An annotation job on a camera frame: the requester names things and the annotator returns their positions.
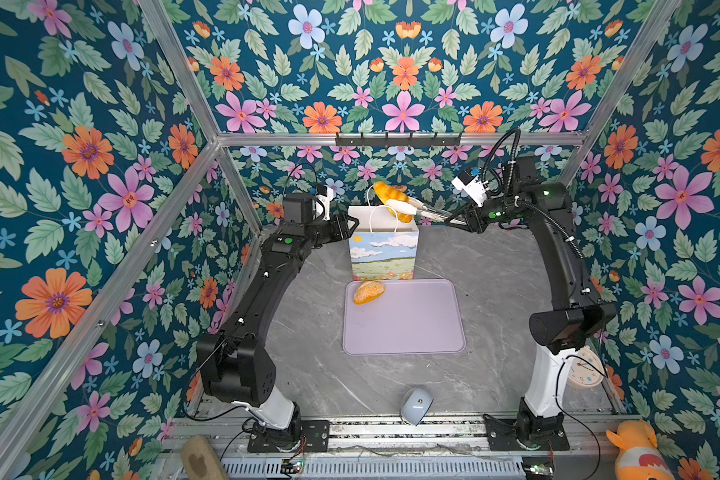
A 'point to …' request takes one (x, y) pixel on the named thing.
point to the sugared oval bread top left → (367, 292)
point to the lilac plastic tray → (411, 317)
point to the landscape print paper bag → (382, 245)
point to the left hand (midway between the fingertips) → (356, 212)
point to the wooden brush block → (200, 461)
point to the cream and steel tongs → (413, 206)
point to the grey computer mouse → (415, 404)
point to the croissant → (388, 193)
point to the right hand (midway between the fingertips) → (453, 214)
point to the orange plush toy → (639, 459)
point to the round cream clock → (581, 373)
